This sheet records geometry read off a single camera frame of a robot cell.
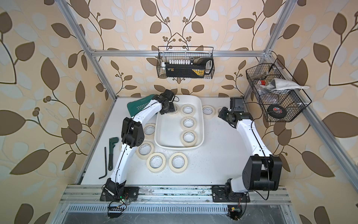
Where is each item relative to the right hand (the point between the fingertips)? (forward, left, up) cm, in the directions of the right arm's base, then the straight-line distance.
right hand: (222, 113), depth 86 cm
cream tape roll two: (-6, +22, -18) cm, 29 cm away
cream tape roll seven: (-21, +43, -19) cm, 52 cm away
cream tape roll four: (-15, +50, -17) cm, 55 cm away
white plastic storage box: (-1, +36, -19) cm, 41 cm away
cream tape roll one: (-22, +29, -19) cm, 41 cm away
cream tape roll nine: (+19, +21, -18) cm, 33 cm away
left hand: (+14, +33, -10) cm, 37 cm away
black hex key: (-22, +74, -18) cm, 79 cm away
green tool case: (+21, +63, -13) cm, 68 cm away
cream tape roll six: (+13, +33, -14) cm, 38 cm away
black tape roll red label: (-8, -25, +11) cm, 28 cm away
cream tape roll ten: (+7, +21, -18) cm, 29 cm away
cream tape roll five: (+11, +5, -16) cm, 20 cm away
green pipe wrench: (-8, +74, -17) cm, 76 cm away
